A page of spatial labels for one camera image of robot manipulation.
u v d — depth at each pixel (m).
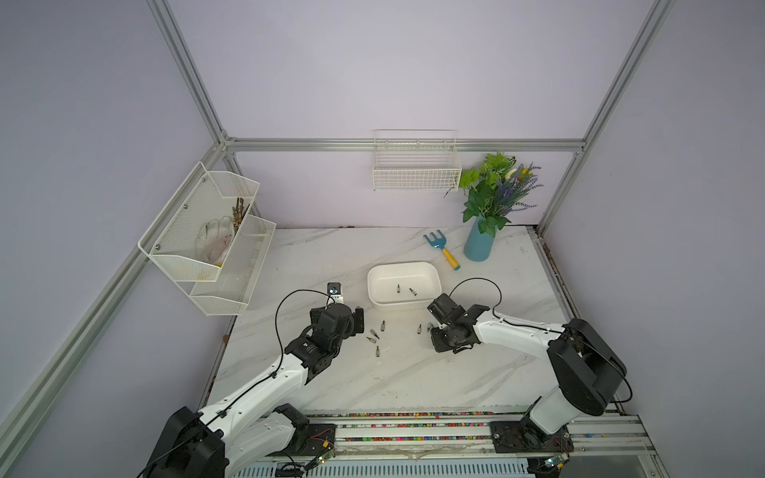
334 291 0.71
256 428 0.57
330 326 0.62
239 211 0.82
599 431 0.77
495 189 0.87
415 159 0.96
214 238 0.78
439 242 1.15
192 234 0.77
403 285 1.05
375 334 0.92
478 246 1.08
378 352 0.88
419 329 0.93
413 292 1.01
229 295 0.76
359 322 0.76
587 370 0.45
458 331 0.65
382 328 0.93
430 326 0.92
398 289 1.02
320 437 0.73
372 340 0.91
